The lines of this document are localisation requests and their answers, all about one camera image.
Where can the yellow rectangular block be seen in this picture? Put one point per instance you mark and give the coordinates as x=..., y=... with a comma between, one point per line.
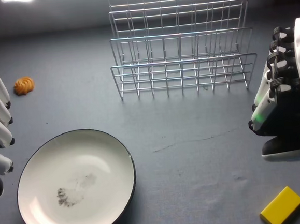
x=282, y=205

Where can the white plate with dark rim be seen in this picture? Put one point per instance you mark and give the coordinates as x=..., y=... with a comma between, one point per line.
x=135, y=181
x=74, y=175

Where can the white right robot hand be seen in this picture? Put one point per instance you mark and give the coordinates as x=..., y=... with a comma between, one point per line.
x=282, y=112

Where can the orange swirl cookie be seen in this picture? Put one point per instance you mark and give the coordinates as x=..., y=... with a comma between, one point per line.
x=24, y=85

